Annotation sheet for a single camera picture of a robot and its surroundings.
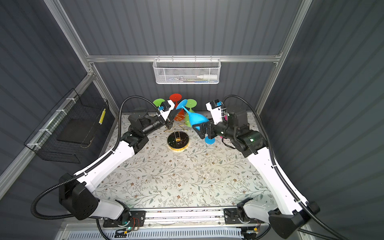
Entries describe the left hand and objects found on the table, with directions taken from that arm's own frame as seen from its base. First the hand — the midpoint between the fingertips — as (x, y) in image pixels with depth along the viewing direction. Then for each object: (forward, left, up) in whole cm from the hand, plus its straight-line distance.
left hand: (178, 106), depth 69 cm
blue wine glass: (+7, -18, -40) cm, 45 cm away
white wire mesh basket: (+64, -5, -17) cm, 66 cm away
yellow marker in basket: (+9, +44, -14) cm, 47 cm away
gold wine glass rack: (+7, +3, -38) cm, 39 cm away
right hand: (-10, -10, -2) cm, 14 cm away
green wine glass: (+16, +13, -11) cm, 24 cm away
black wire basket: (-1, +55, -12) cm, 57 cm away
